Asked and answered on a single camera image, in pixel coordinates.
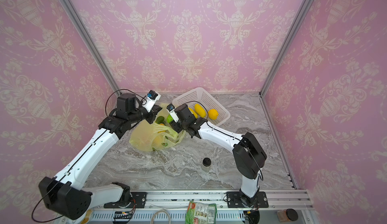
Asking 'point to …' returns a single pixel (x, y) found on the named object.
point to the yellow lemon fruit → (213, 114)
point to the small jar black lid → (206, 163)
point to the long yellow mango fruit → (200, 110)
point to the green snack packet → (201, 213)
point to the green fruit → (169, 118)
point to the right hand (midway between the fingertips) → (175, 119)
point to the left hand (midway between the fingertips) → (161, 107)
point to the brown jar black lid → (287, 215)
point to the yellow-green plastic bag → (157, 135)
